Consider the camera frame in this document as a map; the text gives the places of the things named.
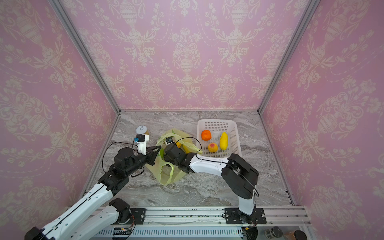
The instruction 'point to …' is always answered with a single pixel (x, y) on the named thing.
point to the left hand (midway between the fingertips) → (161, 148)
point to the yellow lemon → (224, 141)
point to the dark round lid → (299, 235)
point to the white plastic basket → (219, 137)
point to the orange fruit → (206, 135)
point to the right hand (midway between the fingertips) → (169, 154)
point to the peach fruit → (212, 147)
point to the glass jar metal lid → (275, 231)
